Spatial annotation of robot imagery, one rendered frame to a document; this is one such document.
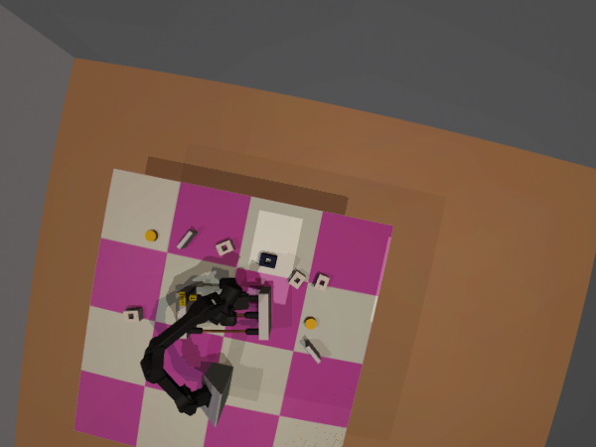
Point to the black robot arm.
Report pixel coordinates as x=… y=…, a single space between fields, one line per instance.
x=200 y=312

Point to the orange-yellow round disc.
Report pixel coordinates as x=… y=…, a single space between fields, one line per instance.
x=310 y=323
x=151 y=235

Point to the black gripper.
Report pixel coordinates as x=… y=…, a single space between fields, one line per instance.
x=230 y=319

